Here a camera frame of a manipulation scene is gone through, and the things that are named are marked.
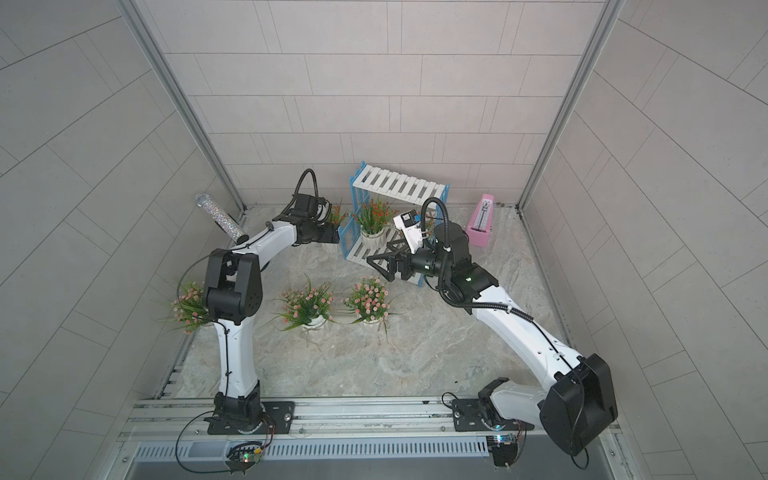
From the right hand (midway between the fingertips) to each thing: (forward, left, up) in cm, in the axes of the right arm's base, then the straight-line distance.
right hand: (380, 255), depth 69 cm
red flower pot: (+26, +15, -12) cm, 33 cm away
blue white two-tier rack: (+23, +1, -2) cm, 23 cm away
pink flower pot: (-4, +50, -12) cm, 52 cm away
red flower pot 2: (+23, +3, -12) cm, 26 cm away
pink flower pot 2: (-4, +21, -16) cm, 27 cm away
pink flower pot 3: (-5, +4, -12) cm, 14 cm away
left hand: (+28, +17, -21) cm, 39 cm away
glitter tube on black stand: (+19, +45, -3) cm, 49 cm away
